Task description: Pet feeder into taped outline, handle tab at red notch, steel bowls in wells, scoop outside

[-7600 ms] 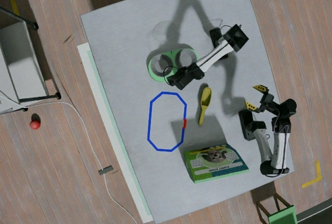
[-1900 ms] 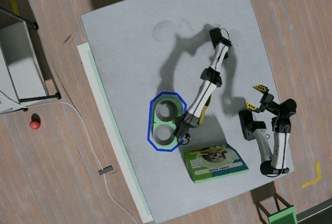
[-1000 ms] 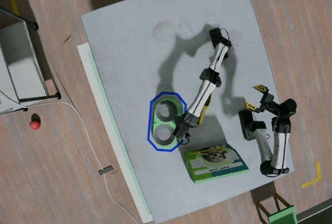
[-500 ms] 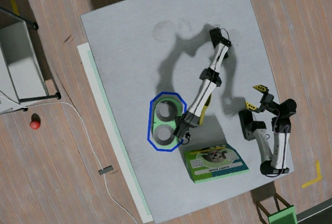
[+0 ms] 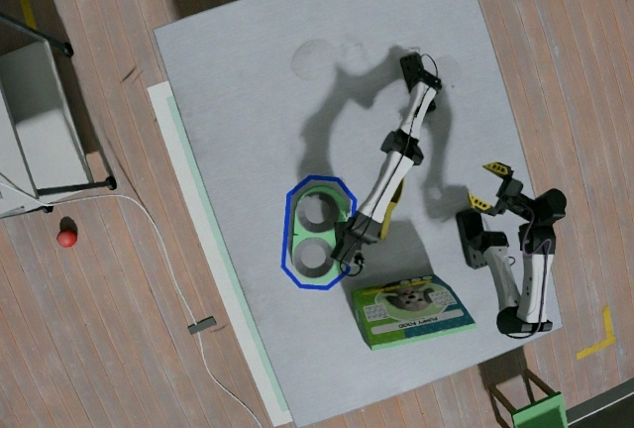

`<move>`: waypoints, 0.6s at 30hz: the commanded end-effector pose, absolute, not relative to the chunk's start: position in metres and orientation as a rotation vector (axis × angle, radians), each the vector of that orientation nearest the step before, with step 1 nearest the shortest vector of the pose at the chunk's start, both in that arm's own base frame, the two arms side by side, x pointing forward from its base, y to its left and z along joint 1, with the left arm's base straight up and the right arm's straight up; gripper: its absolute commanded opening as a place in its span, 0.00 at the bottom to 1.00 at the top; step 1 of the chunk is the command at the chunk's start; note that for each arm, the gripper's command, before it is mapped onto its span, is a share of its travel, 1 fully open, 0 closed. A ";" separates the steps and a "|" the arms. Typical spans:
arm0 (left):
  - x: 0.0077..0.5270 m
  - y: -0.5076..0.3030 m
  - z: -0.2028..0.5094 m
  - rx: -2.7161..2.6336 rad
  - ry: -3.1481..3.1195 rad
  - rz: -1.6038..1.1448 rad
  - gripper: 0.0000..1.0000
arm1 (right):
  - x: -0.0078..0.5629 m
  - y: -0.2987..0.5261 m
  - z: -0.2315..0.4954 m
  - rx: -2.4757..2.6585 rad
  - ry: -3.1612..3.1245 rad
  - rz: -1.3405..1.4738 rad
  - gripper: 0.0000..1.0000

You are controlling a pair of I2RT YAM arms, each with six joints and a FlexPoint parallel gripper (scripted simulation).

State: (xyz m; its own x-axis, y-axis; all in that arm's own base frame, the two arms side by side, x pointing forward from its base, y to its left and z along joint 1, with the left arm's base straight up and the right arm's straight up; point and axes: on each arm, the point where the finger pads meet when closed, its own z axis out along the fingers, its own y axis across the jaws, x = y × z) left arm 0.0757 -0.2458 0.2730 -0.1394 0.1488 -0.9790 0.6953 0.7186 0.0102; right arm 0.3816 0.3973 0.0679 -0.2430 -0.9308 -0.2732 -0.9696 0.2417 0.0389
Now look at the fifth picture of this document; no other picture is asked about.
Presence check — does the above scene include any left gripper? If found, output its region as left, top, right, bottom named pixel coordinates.
left=468, top=161, right=529, bottom=217

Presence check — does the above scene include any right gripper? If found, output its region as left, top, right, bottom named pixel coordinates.
left=334, top=221, right=347, bottom=244

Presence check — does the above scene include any yellow scoop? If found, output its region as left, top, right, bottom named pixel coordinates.
left=380, top=176, right=404, bottom=240

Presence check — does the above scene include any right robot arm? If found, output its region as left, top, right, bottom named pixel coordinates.
left=330, top=53, right=442, bottom=267

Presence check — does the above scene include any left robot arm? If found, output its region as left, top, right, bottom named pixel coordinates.
left=461, top=177, right=567, bottom=334

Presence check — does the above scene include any blue tape strip with red notch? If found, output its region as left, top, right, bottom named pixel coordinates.
left=281, top=174, right=358, bottom=290

